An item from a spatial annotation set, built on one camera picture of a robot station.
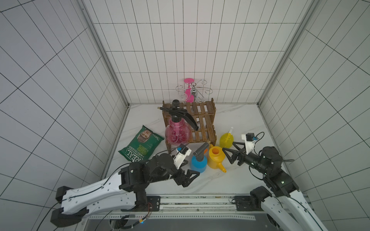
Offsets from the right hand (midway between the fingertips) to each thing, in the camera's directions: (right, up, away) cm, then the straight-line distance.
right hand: (223, 147), depth 69 cm
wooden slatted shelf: (-8, +17, +10) cm, 21 cm away
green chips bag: (-47, -4, +20) cm, 51 cm away
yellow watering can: (-2, -7, +9) cm, 12 cm away
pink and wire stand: (-14, +31, +21) cm, 40 cm away
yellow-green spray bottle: (+5, +1, +14) cm, 15 cm away
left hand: (-18, -9, -6) cm, 21 cm away
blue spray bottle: (-11, -8, +5) cm, 15 cm away
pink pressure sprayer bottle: (-23, +6, +7) cm, 25 cm away
